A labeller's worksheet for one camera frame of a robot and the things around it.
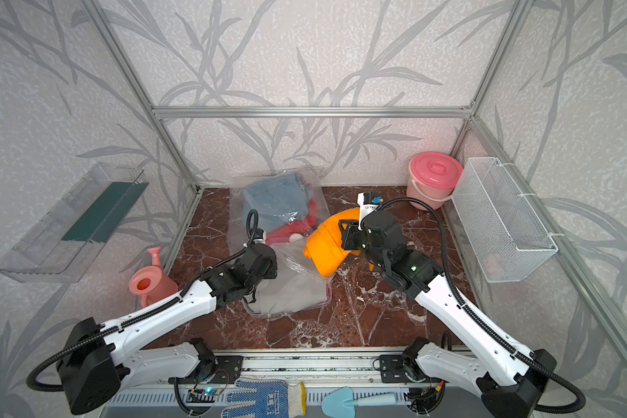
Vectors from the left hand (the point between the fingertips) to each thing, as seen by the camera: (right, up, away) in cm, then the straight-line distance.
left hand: (272, 258), depth 82 cm
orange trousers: (+17, +6, -15) cm, 24 cm away
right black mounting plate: (+37, -31, -8) cm, 49 cm away
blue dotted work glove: (+3, -35, -13) cm, 38 cm away
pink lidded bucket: (+58, +28, +17) cm, 67 cm away
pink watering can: (-38, -7, -2) cm, 38 cm away
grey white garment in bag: (+8, -9, +2) cm, 12 cm away
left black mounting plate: (-11, -29, -10) cm, 33 cm away
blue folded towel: (-3, +19, +20) cm, 27 cm away
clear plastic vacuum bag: (-19, +5, +23) cm, 30 cm away
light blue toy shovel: (+22, -36, -13) cm, 44 cm away
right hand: (+21, +13, -13) cm, 28 cm away
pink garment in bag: (+8, +10, +14) cm, 19 cm away
